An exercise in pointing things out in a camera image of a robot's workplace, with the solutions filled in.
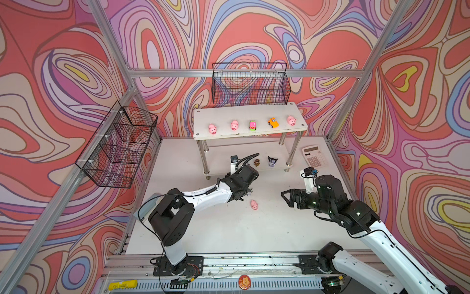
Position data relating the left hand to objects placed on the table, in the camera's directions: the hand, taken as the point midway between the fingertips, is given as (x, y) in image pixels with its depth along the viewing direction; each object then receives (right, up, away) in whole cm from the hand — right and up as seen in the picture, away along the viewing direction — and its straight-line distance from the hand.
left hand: (241, 174), depth 90 cm
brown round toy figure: (+9, +6, +6) cm, 12 cm away
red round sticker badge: (+1, -40, -19) cm, 44 cm away
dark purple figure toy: (+16, +7, +4) cm, 18 cm away
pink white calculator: (+45, +9, +18) cm, 50 cm away
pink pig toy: (+7, -15, -1) cm, 16 cm away
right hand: (+20, -8, -18) cm, 28 cm away
